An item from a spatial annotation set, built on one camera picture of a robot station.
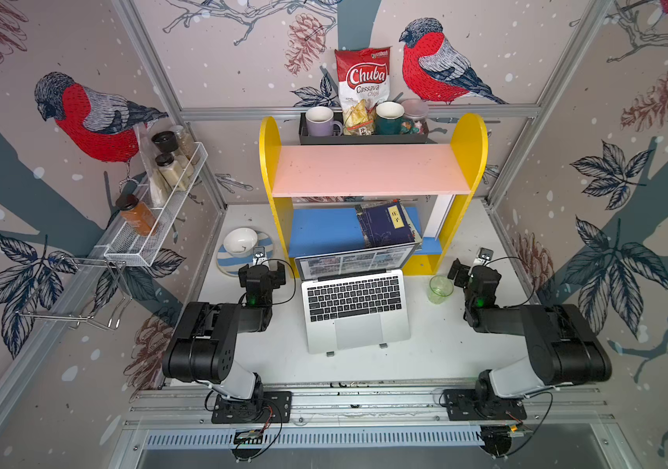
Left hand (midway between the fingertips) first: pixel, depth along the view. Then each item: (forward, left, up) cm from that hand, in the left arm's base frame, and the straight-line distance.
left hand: (267, 256), depth 94 cm
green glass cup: (-8, -57, -7) cm, 58 cm away
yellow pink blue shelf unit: (+38, -21, -11) cm, 44 cm away
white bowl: (+10, +12, -5) cm, 17 cm away
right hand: (-1, -67, -1) cm, 67 cm away
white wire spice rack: (-9, +26, +22) cm, 35 cm away
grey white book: (+3, -53, +17) cm, 56 cm away
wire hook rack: (-26, +27, +27) cm, 46 cm away
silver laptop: (-15, -29, +1) cm, 32 cm away
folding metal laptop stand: (-26, -36, -8) cm, 45 cm away
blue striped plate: (+2, +15, -7) cm, 17 cm away
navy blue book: (+8, -39, +8) cm, 41 cm away
